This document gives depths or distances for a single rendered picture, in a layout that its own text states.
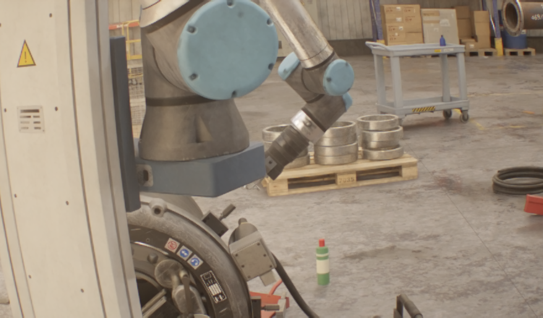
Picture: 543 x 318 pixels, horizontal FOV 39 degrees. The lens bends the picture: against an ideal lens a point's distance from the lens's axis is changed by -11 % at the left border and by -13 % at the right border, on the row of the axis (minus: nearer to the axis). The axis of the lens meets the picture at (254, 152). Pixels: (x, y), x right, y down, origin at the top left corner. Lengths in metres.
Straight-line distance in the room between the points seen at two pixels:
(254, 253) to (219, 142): 1.09
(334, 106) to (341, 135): 4.31
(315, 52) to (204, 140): 0.73
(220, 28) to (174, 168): 0.31
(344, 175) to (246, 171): 5.03
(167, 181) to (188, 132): 0.09
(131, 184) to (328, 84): 0.77
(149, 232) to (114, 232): 0.97
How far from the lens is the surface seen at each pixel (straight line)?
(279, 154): 2.26
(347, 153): 6.58
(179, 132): 1.36
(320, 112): 2.24
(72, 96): 1.37
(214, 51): 1.17
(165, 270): 2.45
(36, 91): 1.45
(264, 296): 4.20
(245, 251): 2.42
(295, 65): 2.16
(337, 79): 2.06
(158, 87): 1.38
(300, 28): 2.02
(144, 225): 2.36
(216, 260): 2.40
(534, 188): 5.91
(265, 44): 1.20
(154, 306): 2.43
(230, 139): 1.38
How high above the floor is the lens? 1.52
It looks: 11 degrees down
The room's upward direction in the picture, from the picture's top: 5 degrees counter-clockwise
